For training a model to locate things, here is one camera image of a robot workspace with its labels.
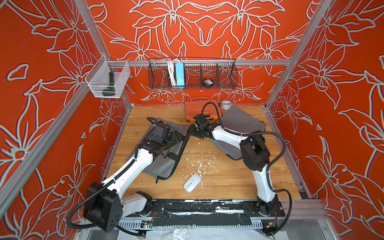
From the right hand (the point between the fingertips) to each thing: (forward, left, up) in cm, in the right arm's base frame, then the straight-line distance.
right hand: (189, 128), depth 96 cm
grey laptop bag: (-25, +16, -5) cm, 30 cm away
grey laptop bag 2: (+12, -37, -6) cm, 39 cm away
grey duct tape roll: (+26, -28, -3) cm, 39 cm away
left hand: (-11, +5, +8) cm, 15 cm away
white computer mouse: (-33, -3, -6) cm, 33 cm away
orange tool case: (+2, -12, +17) cm, 21 cm away
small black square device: (+24, -12, +20) cm, 33 cm away
